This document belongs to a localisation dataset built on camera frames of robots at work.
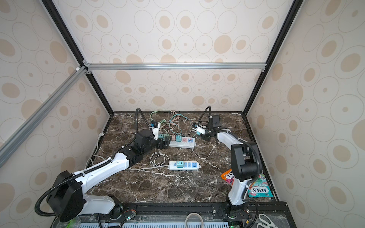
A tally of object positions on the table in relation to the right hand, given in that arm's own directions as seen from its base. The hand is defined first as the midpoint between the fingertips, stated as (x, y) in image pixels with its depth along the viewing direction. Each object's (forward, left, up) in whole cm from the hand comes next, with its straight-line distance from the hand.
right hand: (204, 129), depth 98 cm
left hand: (-13, +22, +13) cm, 29 cm away
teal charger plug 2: (-5, +18, -2) cm, 19 cm away
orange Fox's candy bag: (-30, -12, -7) cm, 33 cm away
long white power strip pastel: (-7, +12, -5) cm, 15 cm away
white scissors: (-54, -29, -9) cm, 62 cm away
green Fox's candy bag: (-37, -29, -7) cm, 47 cm away
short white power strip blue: (-24, +11, -6) cm, 27 cm away
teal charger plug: (-24, +16, -2) cm, 29 cm away
